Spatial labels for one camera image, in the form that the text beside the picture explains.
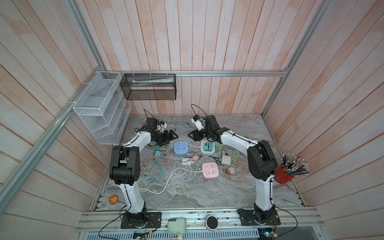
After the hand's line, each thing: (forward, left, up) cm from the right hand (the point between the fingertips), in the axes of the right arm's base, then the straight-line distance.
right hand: (191, 132), depth 95 cm
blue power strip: (-6, +7, -9) cm, 13 cm away
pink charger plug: (-14, -3, -8) cm, 17 cm away
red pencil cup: (-25, -51, +5) cm, 57 cm away
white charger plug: (-17, +2, -9) cm, 19 cm away
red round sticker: (-39, +42, -11) cm, 58 cm away
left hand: (-5, +11, -2) cm, 12 cm away
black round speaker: (-49, -11, -6) cm, 50 cm away
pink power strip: (-22, -12, -9) cm, 26 cm away
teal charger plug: (-8, -9, -4) cm, 13 cm away
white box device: (-50, +6, -7) cm, 51 cm away
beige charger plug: (-21, -24, -10) cm, 33 cm away
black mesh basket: (+30, +30, +14) cm, 45 cm away
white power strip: (-9, -11, -10) cm, 17 cm away
